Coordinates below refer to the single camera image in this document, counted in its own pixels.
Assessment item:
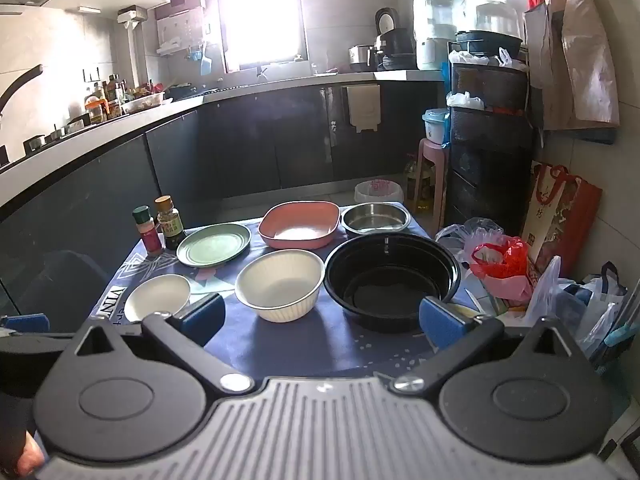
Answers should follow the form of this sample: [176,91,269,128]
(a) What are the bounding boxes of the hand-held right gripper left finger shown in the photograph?
[66,292,256,396]

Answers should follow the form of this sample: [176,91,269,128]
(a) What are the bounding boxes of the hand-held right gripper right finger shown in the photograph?
[392,296,583,396]

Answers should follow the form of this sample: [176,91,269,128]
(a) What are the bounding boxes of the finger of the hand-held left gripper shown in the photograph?
[0,313,68,353]

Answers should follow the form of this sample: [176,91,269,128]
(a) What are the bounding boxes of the small white bowl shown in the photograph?
[123,274,192,323]

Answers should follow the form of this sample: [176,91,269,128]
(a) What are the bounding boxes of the black round plastic bowl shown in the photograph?
[323,234,462,333]

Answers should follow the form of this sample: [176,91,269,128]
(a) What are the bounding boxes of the green round plate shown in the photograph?
[176,222,252,267]

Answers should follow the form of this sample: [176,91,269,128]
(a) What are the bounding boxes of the white ribbed bowl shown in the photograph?
[234,249,326,323]

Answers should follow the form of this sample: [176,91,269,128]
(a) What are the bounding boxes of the stainless steel bowl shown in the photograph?
[341,202,412,237]

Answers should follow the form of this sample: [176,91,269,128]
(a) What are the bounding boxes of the pink square bowl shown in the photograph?
[258,201,342,250]

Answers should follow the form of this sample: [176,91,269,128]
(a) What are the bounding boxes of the person's left hand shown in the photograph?
[14,431,50,480]

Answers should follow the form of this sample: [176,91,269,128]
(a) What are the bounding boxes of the clear plastic bag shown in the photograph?
[436,217,506,263]

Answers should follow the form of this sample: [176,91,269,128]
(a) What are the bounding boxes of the red plastic bag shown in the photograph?
[470,236,531,281]

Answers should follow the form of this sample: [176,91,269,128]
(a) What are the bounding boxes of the green cap spice bottle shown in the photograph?
[132,205,164,257]

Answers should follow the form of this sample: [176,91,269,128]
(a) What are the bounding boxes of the brown cap sauce bottle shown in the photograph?
[154,195,187,251]

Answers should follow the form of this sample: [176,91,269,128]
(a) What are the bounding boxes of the blue printed tablecloth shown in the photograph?
[87,202,481,378]

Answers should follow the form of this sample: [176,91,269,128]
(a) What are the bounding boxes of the pile of plastic bags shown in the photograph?
[530,255,630,363]

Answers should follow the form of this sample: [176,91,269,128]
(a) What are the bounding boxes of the yellow cooking oil bottle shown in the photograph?
[404,155,435,211]

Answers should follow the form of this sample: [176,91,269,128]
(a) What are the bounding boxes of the trash bin with white liner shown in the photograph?
[354,178,404,206]

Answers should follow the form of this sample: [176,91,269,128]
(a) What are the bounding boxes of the red gift bag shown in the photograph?
[521,161,603,281]

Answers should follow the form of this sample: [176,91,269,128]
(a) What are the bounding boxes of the dark drawer cabinet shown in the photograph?
[444,62,535,238]

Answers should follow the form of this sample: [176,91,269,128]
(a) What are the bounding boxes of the pink plastic stool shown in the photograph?
[414,138,448,228]

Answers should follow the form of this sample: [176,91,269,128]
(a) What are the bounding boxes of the steel cups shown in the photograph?
[22,127,77,152]

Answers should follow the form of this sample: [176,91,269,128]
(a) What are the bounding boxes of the dark kitchen cabinets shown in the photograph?
[0,67,446,306]

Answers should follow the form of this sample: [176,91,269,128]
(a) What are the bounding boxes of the white plastic bag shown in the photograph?
[447,47,528,70]
[446,91,486,110]

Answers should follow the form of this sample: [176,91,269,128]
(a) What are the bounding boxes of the black faucet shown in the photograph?
[0,64,43,117]

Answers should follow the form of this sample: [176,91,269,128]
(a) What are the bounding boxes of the row of condiment bottles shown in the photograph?
[82,74,167,122]

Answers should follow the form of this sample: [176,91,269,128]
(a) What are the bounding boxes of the steel pot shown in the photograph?
[348,45,376,72]

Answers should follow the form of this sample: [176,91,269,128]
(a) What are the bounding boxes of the black rice cooker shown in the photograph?
[374,7,417,70]

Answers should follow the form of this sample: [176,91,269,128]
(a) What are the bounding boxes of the dark roasting pot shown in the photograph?
[455,30,523,57]

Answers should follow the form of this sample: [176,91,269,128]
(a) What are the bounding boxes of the white food steamer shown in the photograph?
[413,0,467,71]

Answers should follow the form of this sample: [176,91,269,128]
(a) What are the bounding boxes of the white paper bag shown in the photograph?
[524,4,551,92]

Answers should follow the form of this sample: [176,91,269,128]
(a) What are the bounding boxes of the clear lidded appliance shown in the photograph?
[475,1,521,36]

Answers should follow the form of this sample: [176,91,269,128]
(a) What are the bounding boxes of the window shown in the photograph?
[220,0,308,73]

